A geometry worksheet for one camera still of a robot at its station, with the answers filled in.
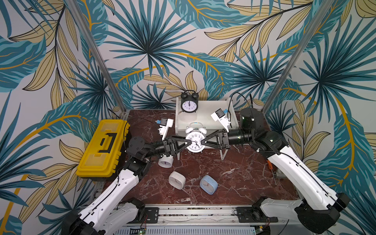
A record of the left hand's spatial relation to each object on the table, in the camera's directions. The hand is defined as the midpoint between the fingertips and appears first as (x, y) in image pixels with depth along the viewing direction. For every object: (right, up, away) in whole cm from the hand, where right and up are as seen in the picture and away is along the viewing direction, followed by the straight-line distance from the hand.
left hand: (190, 145), depth 57 cm
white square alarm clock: (-7, -21, +21) cm, 30 cm away
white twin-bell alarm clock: (-14, -13, +29) cm, 35 cm away
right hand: (+5, +1, +1) cm, 5 cm away
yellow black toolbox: (-46, -6, +20) cm, 50 cm away
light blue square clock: (+10, -24, +21) cm, 33 cm away
